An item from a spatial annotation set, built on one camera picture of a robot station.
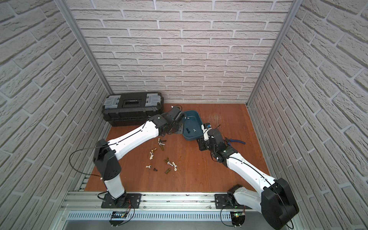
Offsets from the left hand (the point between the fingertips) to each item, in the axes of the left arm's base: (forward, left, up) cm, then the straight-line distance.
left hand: (184, 125), depth 83 cm
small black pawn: (-20, +17, -19) cm, 32 cm away
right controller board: (-44, -28, -18) cm, 55 cm away
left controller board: (-42, +34, -22) cm, 58 cm away
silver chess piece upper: (-3, +16, -17) cm, 23 cm away
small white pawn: (+7, -8, -16) cm, 20 cm away
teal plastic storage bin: (+9, -6, -17) cm, 20 cm away
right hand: (-6, -11, -5) cm, 13 cm away
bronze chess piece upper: (-5, +15, -18) cm, 23 cm away
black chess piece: (0, +14, -18) cm, 23 cm away
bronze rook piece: (-20, +10, -19) cm, 29 cm away
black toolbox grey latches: (+15, +35, -2) cm, 38 cm away
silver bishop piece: (-17, +9, -17) cm, 25 cm away
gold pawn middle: (-8, +21, -17) cm, 28 cm away
